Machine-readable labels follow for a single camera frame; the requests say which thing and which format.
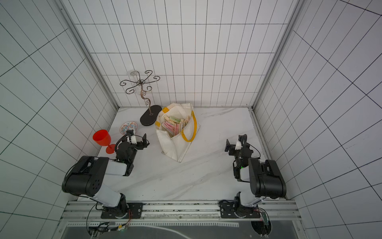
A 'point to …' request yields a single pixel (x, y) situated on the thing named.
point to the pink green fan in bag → (171, 127)
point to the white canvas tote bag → (175, 147)
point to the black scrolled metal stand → (153, 113)
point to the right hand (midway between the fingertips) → (237, 138)
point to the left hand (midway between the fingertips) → (138, 135)
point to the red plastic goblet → (103, 137)
